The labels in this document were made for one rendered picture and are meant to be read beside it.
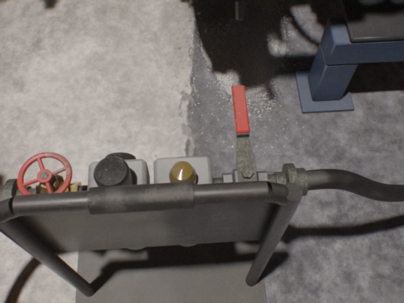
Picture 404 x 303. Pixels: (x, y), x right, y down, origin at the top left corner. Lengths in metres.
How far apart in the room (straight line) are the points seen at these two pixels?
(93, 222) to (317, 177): 0.32
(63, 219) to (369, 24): 0.80
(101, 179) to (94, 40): 0.85
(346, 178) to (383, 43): 0.51
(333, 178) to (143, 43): 0.85
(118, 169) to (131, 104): 0.67
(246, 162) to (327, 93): 0.64
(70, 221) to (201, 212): 0.18
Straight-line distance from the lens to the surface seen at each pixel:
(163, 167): 0.67
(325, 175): 0.69
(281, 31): 1.43
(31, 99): 1.35
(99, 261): 1.11
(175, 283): 1.08
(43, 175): 0.65
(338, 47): 1.12
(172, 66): 1.34
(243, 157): 0.66
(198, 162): 0.67
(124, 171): 0.62
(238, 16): 1.11
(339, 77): 1.22
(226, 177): 0.67
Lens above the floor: 1.07
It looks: 63 degrees down
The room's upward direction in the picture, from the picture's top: straight up
